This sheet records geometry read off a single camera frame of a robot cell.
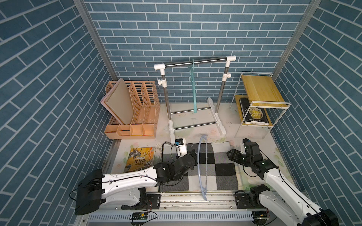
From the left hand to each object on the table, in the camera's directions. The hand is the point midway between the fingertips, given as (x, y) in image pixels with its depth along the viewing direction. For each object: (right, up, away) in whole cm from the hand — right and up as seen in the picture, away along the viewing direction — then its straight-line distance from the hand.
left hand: (200, 153), depth 74 cm
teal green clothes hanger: (-3, +50, +31) cm, 59 cm away
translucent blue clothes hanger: (+5, -8, +13) cm, 16 cm away
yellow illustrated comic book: (-37, -7, +15) cm, 41 cm away
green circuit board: (-32, -32, -2) cm, 45 cm away
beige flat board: (-55, +31, +23) cm, 67 cm away
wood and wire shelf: (+33, +28, +3) cm, 43 cm away
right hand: (+20, -4, +11) cm, 23 cm away
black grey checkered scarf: (+10, -12, +9) cm, 19 cm away
